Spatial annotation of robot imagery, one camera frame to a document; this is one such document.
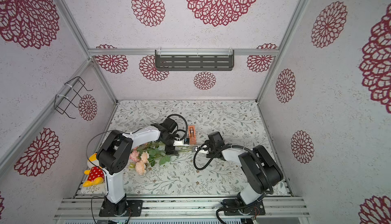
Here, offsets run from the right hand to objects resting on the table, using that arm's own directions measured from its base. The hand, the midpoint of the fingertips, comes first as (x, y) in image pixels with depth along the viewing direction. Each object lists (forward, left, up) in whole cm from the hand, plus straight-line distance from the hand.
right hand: (206, 142), depth 95 cm
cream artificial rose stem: (-13, +31, +6) cm, 34 cm away
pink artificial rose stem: (-5, +31, 0) cm, 32 cm away
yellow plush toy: (-22, +58, +6) cm, 63 cm away
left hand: (-2, +19, -1) cm, 19 cm away
